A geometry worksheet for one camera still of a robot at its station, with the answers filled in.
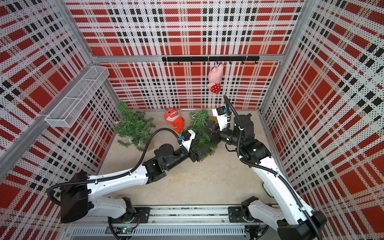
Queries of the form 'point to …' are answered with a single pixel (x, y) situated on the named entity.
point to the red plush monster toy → (172, 115)
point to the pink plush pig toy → (215, 76)
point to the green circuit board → (124, 230)
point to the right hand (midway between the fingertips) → (204, 129)
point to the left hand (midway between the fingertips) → (205, 138)
